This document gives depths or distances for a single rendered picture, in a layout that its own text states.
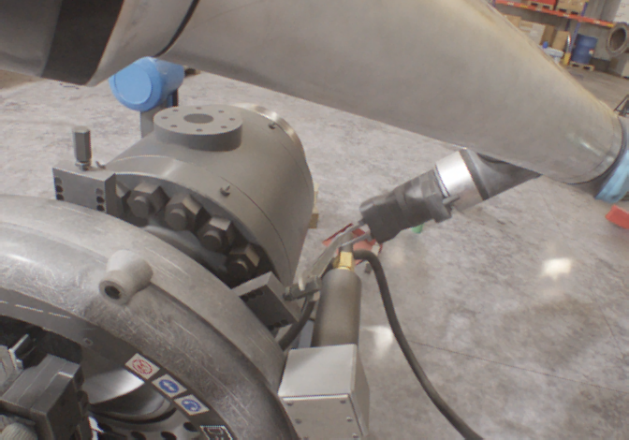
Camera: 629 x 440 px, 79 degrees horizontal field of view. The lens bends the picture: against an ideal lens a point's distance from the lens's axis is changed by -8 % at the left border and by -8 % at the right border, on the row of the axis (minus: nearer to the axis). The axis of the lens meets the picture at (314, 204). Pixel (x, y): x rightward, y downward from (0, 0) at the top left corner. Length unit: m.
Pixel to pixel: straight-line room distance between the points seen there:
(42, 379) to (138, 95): 0.80
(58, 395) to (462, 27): 0.57
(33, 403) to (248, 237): 0.46
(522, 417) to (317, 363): 1.28
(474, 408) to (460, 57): 1.56
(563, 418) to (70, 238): 1.72
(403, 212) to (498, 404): 1.21
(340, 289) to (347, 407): 0.22
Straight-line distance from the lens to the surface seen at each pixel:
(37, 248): 0.54
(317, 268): 0.61
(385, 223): 0.69
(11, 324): 0.65
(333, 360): 0.58
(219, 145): 0.96
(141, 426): 0.96
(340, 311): 0.67
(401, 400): 1.61
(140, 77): 1.19
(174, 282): 0.51
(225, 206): 0.81
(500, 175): 0.65
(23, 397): 0.61
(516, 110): 0.27
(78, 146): 0.57
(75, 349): 0.73
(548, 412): 1.85
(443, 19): 0.19
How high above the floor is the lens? 1.26
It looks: 30 degrees down
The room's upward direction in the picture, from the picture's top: 9 degrees clockwise
